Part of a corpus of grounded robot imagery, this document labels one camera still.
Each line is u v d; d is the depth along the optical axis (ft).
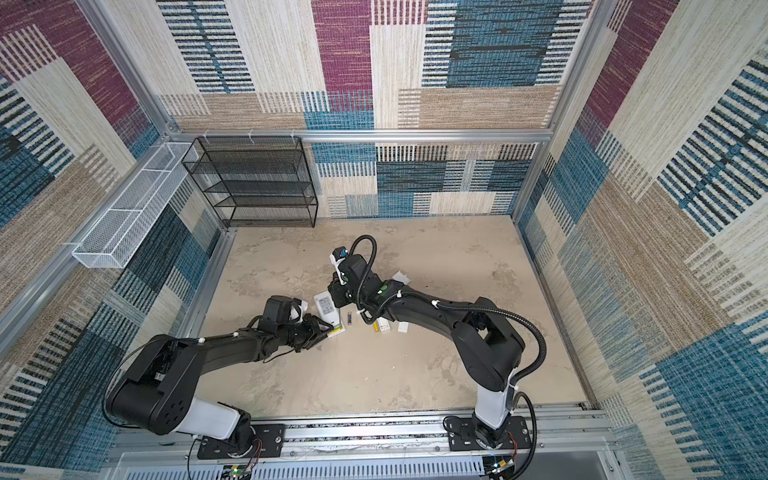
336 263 2.54
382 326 2.98
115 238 2.32
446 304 1.73
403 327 3.02
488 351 1.54
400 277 3.42
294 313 2.53
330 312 3.08
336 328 2.99
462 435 2.39
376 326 2.99
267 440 2.40
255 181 3.62
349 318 3.08
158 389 1.44
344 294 2.46
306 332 2.65
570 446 2.39
